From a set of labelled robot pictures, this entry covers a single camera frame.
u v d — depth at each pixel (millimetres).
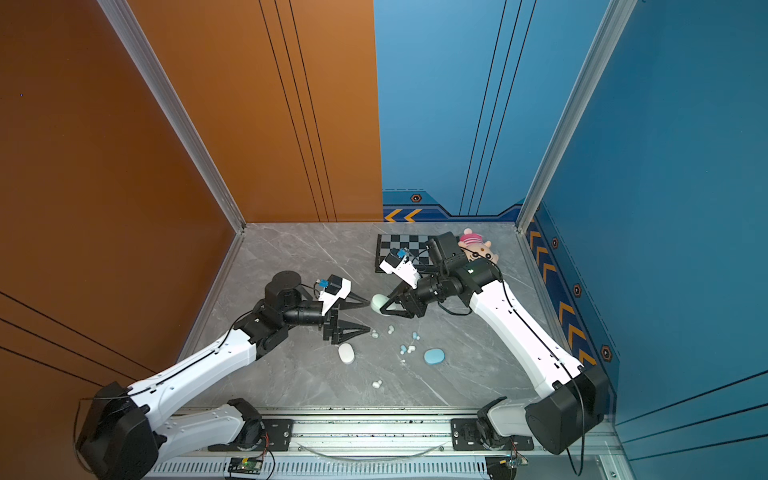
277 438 731
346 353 851
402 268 617
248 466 716
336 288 591
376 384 808
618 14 698
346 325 623
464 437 725
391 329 907
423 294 610
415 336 894
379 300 674
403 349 868
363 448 725
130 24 710
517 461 693
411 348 870
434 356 850
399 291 657
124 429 391
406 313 622
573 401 378
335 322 667
